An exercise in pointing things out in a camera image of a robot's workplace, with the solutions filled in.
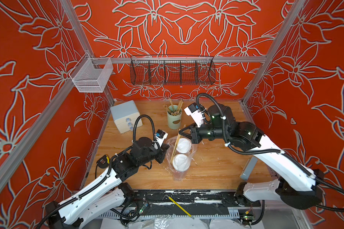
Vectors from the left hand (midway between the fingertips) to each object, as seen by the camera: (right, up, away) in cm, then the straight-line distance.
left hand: (169, 144), depth 70 cm
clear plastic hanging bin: (-54, +39, +21) cm, 69 cm away
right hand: (+4, +9, -13) cm, 16 cm away
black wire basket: (+2, +46, +27) cm, 54 cm away
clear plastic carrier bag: (+5, -10, -5) cm, 12 cm away
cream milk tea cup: (+8, -1, +4) cm, 9 cm away
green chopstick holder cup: (+3, +14, +21) cm, 25 cm away
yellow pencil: (+10, -35, -1) cm, 36 cm away
